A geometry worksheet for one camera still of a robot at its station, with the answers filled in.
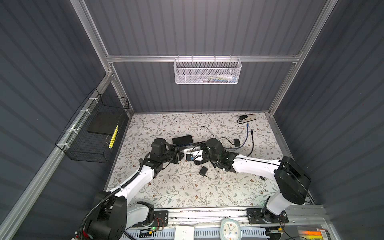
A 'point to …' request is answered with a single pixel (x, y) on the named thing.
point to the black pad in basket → (104, 123)
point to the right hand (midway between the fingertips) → (193, 147)
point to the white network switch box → (189, 150)
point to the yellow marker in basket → (113, 137)
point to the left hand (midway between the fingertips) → (189, 146)
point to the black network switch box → (183, 140)
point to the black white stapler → (244, 118)
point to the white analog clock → (230, 229)
